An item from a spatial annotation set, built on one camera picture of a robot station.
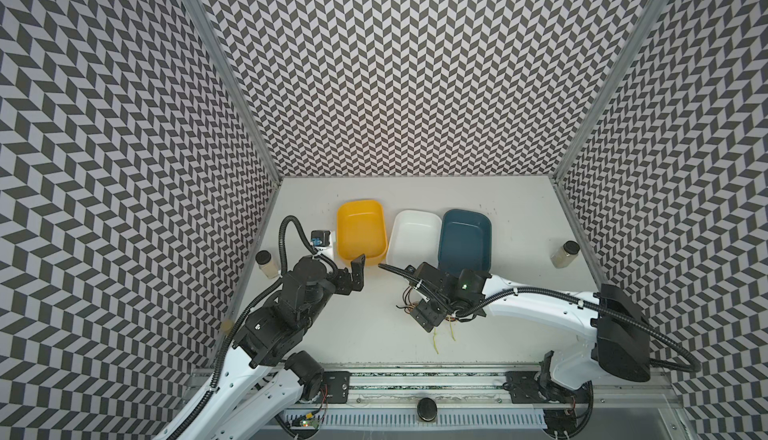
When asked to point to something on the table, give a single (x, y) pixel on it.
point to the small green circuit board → (310, 422)
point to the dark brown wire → (406, 298)
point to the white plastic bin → (414, 238)
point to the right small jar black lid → (565, 255)
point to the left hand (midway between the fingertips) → (349, 255)
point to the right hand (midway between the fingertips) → (426, 301)
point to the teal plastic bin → (465, 241)
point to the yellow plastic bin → (360, 230)
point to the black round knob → (427, 409)
